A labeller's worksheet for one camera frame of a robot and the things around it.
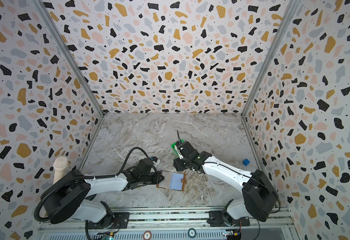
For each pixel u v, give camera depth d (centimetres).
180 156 74
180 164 73
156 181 77
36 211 38
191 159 64
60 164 60
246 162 95
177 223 73
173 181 86
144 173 70
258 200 43
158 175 78
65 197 42
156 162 83
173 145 104
